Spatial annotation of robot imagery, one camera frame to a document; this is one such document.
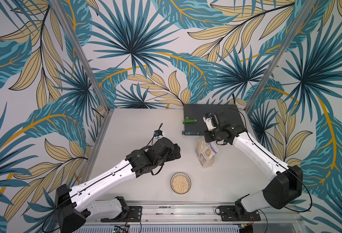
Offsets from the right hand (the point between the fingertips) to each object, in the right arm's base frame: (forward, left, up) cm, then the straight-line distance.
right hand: (197, 137), depth 81 cm
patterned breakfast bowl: (-20, +11, -14) cm, 27 cm away
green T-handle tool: (+23, +2, -13) cm, 27 cm away
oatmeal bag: (-6, -5, -6) cm, 10 cm away
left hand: (-11, +14, +3) cm, 18 cm away
